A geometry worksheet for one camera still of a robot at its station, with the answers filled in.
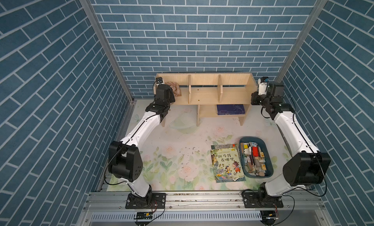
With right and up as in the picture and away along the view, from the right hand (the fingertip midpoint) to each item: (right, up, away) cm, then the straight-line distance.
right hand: (255, 94), depth 83 cm
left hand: (-49, +2, +2) cm, 49 cm away
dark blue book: (-15, -9, +11) cm, 21 cm away
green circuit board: (-61, -62, -11) cm, 88 cm away
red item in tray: (+2, -35, +6) cm, 36 cm away
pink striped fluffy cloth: (-47, +4, +6) cm, 48 cm away
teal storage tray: (+7, -30, +6) cm, 32 cm away
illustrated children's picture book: (-16, -42, +2) cm, 45 cm away
